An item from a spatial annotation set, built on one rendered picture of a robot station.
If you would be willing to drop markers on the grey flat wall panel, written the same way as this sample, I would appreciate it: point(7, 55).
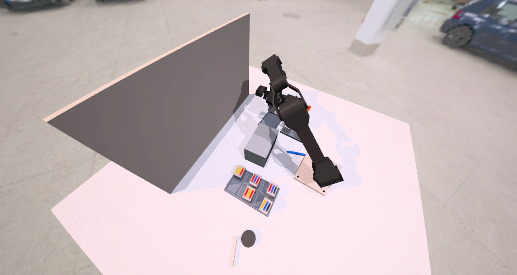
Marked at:
point(158, 119)

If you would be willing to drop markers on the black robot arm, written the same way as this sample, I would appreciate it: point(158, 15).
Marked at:
point(295, 116)

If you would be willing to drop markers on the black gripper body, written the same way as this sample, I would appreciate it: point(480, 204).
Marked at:
point(262, 90)

